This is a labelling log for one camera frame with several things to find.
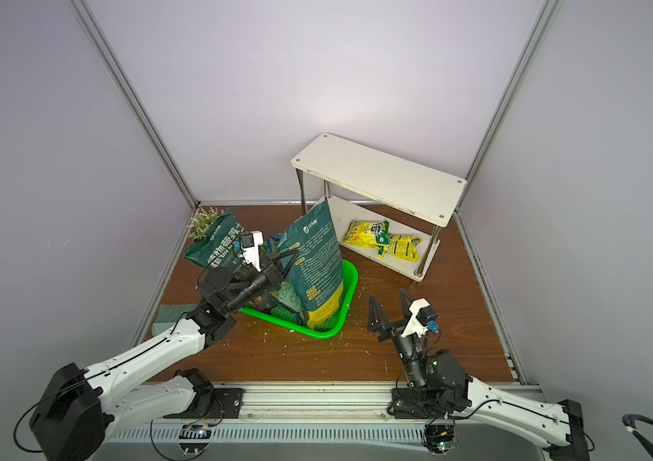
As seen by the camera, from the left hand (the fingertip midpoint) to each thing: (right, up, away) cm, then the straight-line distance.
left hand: (298, 254), depth 67 cm
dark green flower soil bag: (-24, +1, +12) cm, 27 cm away
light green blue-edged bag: (-6, +2, -2) cm, 7 cm away
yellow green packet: (+21, +4, +27) cm, 34 cm away
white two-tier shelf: (+23, +12, +7) cm, 26 cm away
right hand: (+22, -9, -1) cm, 24 cm away
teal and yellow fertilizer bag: (+4, -6, +8) cm, 11 cm away
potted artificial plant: (-35, +8, +22) cm, 42 cm away
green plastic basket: (-2, -20, +10) cm, 22 cm away
